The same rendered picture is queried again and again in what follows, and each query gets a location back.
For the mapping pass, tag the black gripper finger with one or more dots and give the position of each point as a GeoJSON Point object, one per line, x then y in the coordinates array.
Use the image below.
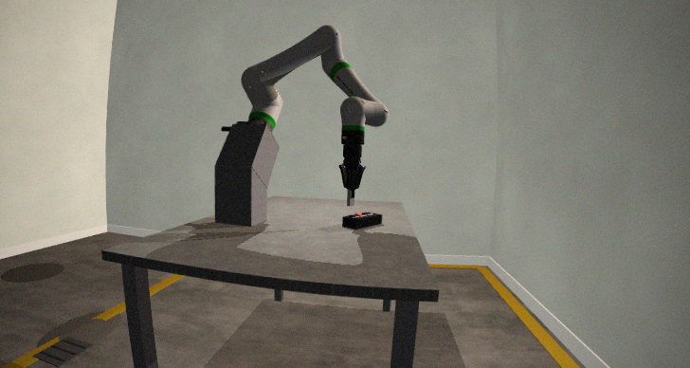
{"type": "Point", "coordinates": [346, 175]}
{"type": "Point", "coordinates": [355, 180]}

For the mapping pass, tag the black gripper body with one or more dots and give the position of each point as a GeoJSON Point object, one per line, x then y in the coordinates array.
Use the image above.
{"type": "Point", "coordinates": [352, 153]}

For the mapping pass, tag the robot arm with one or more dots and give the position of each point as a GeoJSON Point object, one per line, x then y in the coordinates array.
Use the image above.
{"type": "Point", "coordinates": [258, 82]}

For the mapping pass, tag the black power strip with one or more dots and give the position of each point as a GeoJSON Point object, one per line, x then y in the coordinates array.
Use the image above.
{"type": "Point", "coordinates": [361, 220]}

